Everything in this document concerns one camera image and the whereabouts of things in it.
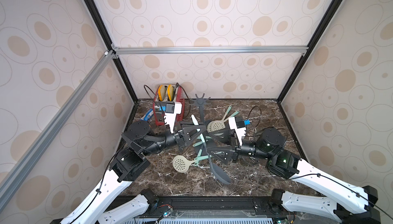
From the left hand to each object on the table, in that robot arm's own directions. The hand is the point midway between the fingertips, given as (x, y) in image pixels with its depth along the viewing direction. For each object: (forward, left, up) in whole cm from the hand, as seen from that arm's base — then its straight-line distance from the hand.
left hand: (207, 131), depth 47 cm
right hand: (-2, -1, -6) cm, 7 cm away
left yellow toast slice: (+46, +27, -27) cm, 60 cm away
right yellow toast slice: (+47, +22, -27) cm, 58 cm away
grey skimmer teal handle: (-8, -4, -15) cm, 17 cm away
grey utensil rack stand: (+18, +1, -44) cm, 48 cm away
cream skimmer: (+7, +12, -44) cm, 47 cm away
